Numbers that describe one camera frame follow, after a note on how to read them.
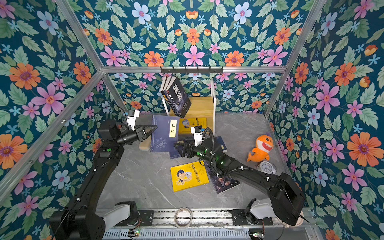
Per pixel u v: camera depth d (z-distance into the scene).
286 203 0.40
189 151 0.63
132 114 0.63
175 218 0.74
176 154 0.95
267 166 0.88
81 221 0.38
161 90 0.76
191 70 0.92
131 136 0.63
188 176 0.86
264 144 0.91
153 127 0.69
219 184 0.84
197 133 0.65
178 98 0.86
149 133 0.70
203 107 0.98
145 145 0.96
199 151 0.64
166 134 0.71
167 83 0.80
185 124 1.08
